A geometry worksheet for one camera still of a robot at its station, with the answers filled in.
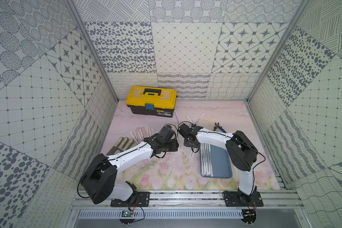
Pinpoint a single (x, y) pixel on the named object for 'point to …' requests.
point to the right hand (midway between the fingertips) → (192, 144)
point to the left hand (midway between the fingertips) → (177, 142)
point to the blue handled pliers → (217, 125)
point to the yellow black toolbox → (152, 101)
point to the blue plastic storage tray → (215, 162)
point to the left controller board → (125, 213)
